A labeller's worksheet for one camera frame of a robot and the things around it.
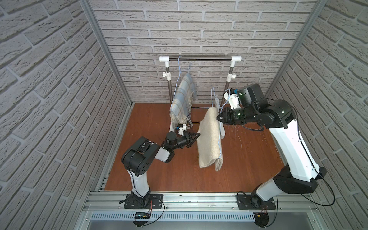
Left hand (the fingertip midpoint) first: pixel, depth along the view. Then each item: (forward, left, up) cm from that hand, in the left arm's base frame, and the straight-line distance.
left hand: (199, 131), depth 83 cm
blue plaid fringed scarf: (+13, +11, +4) cm, 18 cm away
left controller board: (-39, +31, -20) cm, 53 cm away
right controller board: (-42, -30, -16) cm, 54 cm away
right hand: (-9, -4, +22) cm, 24 cm away
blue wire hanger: (+38, +12, +13) cm, 42 cm away
